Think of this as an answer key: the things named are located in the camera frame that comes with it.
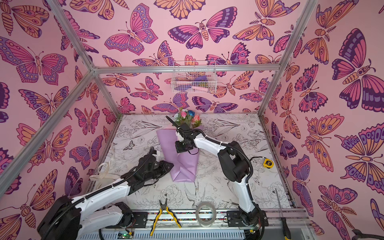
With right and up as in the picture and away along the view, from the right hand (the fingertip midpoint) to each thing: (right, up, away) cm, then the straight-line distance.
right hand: (177, 147), depth 93 cm
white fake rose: (-3, +20, +19) cm, 28 cm away
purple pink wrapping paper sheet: (+5, -9, -8) cm, 13 cm away
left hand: (0, -8, -12) cm, 14 cm away
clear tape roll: (+15, -33, -23) cm, 43 cm away
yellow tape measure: (+55, -9, -3) cm, 56 cm away
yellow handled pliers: (-6, -29, -16) cm, 33 cm away
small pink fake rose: (+3, +22, +16) cm, 28 cm away
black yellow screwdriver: (+53, -36, -25) cm, 69 cm away
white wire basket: (+10, +45, +3) cm, 46 cm away
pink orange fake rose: (+12, +18, +20) cm, 29 cm away
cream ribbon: (-46, -13, -1) cm, 48 cm away
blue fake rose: (+8, +23, +20) cm, 32 cm away
